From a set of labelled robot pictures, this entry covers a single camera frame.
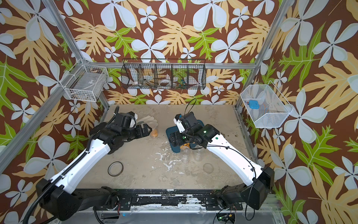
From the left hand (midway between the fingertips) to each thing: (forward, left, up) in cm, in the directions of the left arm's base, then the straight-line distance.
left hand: (146, 129), depth 78 cm
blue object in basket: (+17, -65, +4) cm, 68 cm away
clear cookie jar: (-5, -32, -21) cm, 39 cm away
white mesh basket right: (+9, -72, +8) cm, 73 cm away
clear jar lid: (-14, -37, -22) cm, 45 cm away
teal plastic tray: (-1, -17, -22) cm, 27 cm away
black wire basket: (+42, -6, +9) cm, 43 cm away
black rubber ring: (-15, +21, -23) cm, 35 cm away
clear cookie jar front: (-4, -23, -25) cm, 34 cm away
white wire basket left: (+26, +40, +12) cm, 50 cm away
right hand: (-6, -16, +1) cm, 17 cm away
